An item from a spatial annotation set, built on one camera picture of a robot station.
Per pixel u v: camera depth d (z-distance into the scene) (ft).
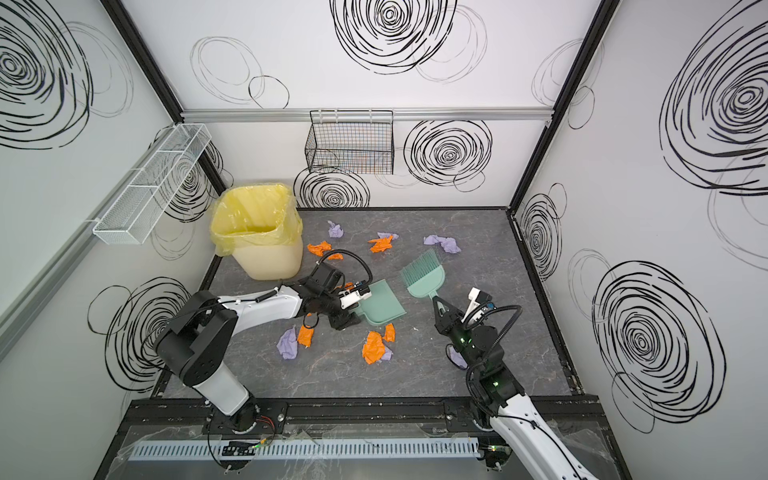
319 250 3.45
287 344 2.78
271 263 3.10
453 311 2.36
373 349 2.77
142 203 2.45
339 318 2.63
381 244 3.56
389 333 2.85
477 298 2.31
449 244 3.52
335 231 3.60
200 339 1.51
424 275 2.69
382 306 3.06
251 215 3.23
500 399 1.89
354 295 2.63
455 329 2.28
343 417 2.47
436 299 2.53
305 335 2.84
